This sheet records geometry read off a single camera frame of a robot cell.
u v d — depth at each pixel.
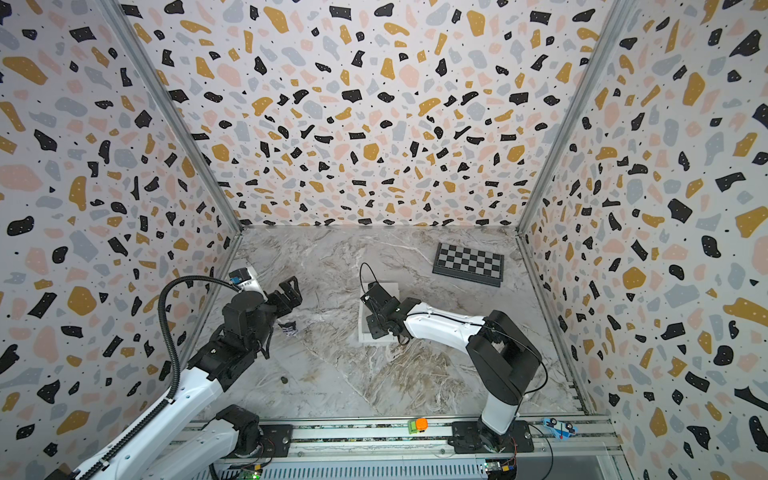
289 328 0.88
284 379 0.82
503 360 0.46
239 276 0.64
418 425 0.74
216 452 0.58
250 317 0.56
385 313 0.68
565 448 0.74
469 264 1.07
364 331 0.89
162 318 0.50
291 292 0.69
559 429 0.76
